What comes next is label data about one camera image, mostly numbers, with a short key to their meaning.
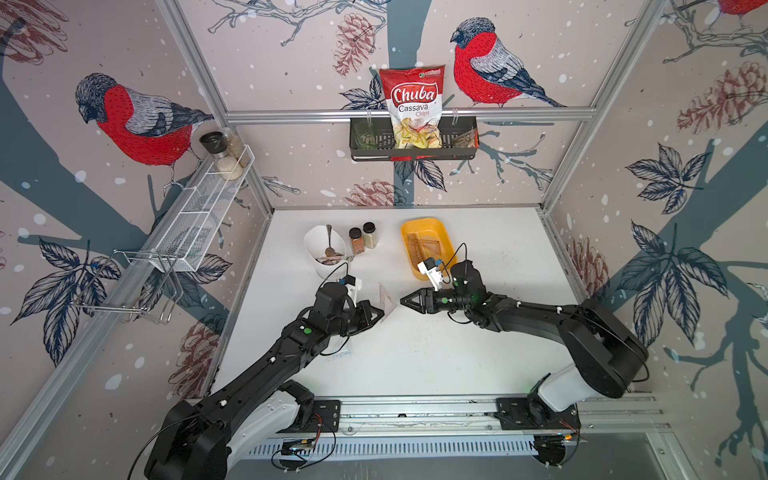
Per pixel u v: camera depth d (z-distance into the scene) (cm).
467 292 69
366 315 70
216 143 78
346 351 85
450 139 94
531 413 66
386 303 83
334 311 64
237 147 86
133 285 58
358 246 104
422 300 74
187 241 81
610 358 44
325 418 73
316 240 92
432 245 109
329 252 101
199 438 39
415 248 107
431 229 110
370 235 103
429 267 78
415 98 81
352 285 76
